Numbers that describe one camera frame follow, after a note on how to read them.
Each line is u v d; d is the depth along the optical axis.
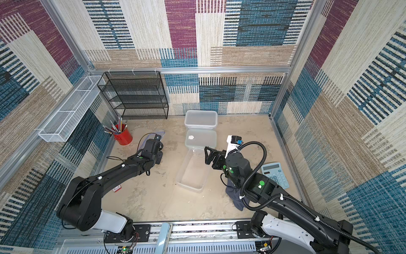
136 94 1.09
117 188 0.53
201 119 1.08
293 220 0.44
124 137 1.02
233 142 0.58
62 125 0.72
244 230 0.73
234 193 0.79
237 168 0.47
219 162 0.59
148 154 0.69
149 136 0.81
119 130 1.02
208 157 0.60
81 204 0.43
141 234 0.73
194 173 0.92
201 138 1.00
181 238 0.73
